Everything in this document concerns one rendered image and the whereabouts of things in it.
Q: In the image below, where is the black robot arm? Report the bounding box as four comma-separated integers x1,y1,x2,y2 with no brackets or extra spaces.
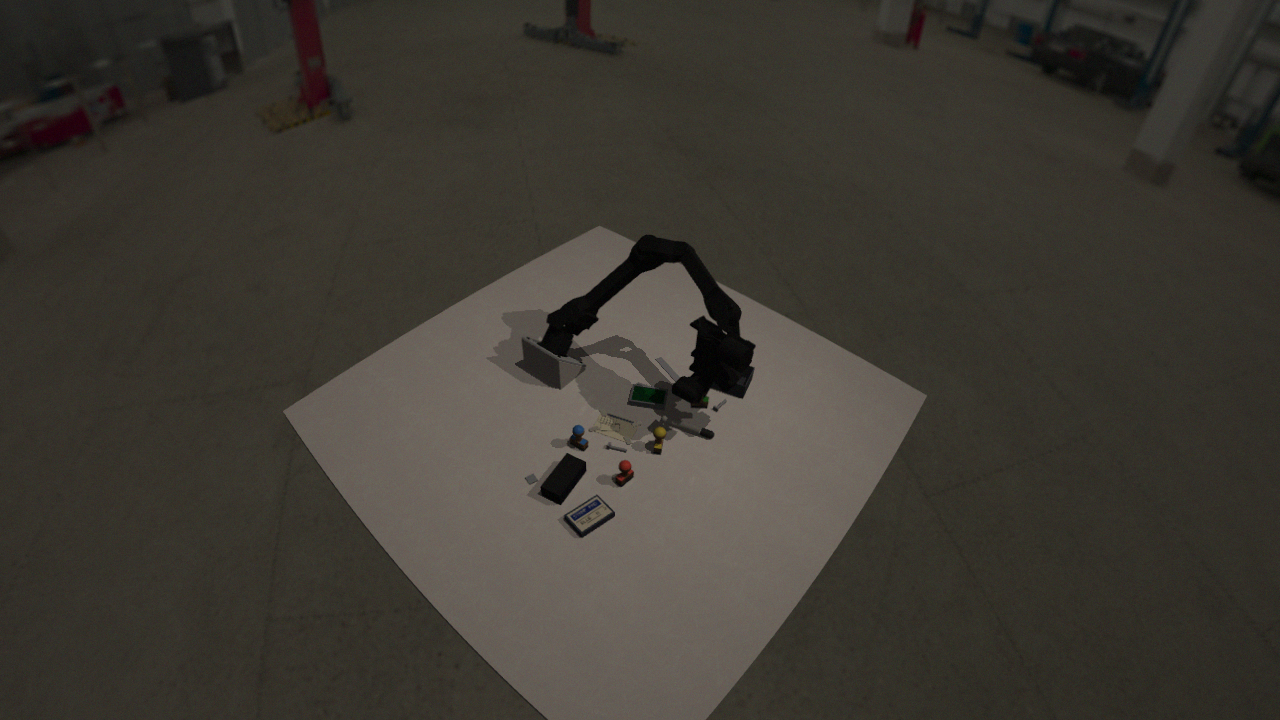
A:
538,234,756,393

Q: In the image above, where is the red rubber stamp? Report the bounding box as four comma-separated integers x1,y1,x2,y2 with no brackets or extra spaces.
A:
616,460,634,487

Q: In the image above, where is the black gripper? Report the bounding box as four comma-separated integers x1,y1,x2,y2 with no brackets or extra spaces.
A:
672,348,721,404

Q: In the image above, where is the flat dark tin with blue and beige label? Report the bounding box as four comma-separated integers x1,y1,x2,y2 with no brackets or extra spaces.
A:
564,495,614,538

